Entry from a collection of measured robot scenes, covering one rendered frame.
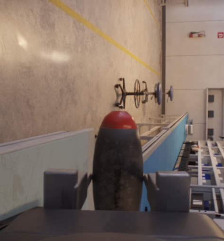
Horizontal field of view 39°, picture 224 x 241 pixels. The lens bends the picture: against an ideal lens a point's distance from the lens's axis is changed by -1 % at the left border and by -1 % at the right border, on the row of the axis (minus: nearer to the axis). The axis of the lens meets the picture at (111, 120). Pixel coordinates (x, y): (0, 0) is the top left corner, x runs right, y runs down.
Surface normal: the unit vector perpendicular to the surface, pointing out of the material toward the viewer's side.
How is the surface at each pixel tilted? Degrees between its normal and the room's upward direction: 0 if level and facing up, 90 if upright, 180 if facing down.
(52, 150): 0
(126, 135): 55
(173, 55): 90
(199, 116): 90
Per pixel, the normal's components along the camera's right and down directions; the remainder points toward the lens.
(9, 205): 0.97, 0.01
